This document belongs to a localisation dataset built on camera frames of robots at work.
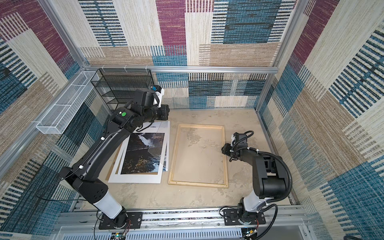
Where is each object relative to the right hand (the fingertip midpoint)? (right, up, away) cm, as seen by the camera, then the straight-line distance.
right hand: (225, 151), depth 96 cm
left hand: (-31, +25, -24) cm, 47 cm away
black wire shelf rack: (-73, +44, +11) cm, 86 cm away
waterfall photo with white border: (-52, -5, -2) cm, 52 cm away
